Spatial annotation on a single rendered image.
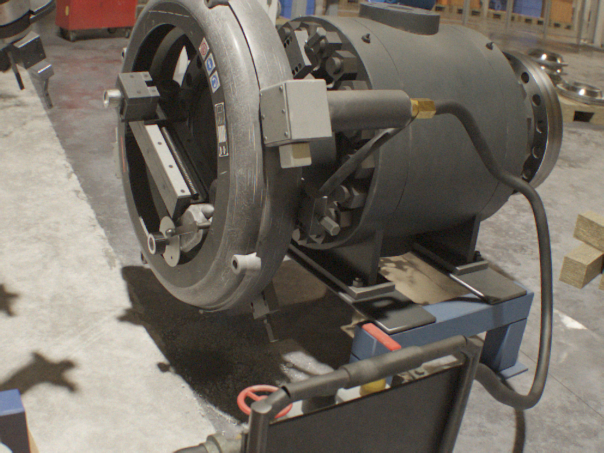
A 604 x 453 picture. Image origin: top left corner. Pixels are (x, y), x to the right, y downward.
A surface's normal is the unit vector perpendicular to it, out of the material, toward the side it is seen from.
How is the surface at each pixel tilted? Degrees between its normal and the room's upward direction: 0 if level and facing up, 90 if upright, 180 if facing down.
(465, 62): 40
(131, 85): 25
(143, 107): 115
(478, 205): 119
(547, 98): 55
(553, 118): 70
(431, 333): 90
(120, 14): 90
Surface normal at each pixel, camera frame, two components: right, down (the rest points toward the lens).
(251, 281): 0.39, 0.79
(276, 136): -0.85, 0.13
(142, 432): 0.10, -0.92
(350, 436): 0.52, 0.37
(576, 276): -0.69, 0.22
